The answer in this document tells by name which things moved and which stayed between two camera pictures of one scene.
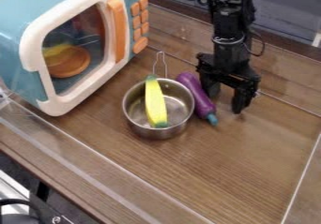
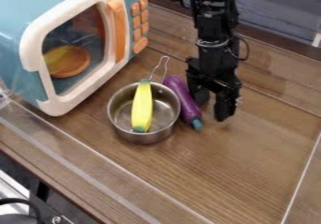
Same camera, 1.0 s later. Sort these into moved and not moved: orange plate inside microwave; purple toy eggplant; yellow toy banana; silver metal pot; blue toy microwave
Moved: purple toy eggplant; silver metal pot; yellow toy banana
Not moved: orange plate inside microwave; blue toy microwave
